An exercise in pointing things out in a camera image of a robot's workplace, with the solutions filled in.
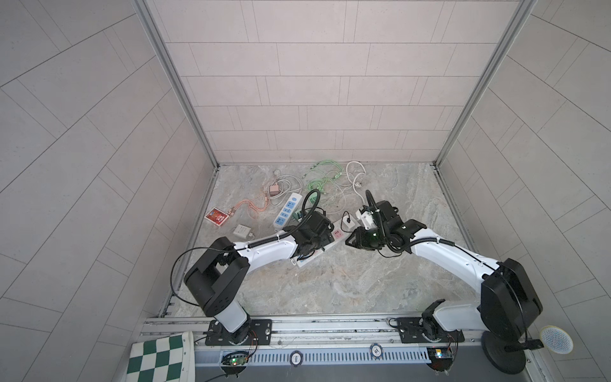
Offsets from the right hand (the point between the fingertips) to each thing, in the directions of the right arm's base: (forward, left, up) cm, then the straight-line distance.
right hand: (348, 243), depth 81 cm
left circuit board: (-30, +35, -6) cm, 47 cm away
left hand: (+5, +6, -6) cm, 10 cm away
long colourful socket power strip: (+6, +2, -6) cm, 8 cm away
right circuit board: (-32, -23, -11) cm, 41 cm away
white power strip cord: (+33, -7, -6) cm, 34 cm away
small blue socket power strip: (+18, +22, -5) cm, 29 cm away
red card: (+18, +51, -4) cm, 54 cm away
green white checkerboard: (-29, +54, -5) cm, 62 cm away
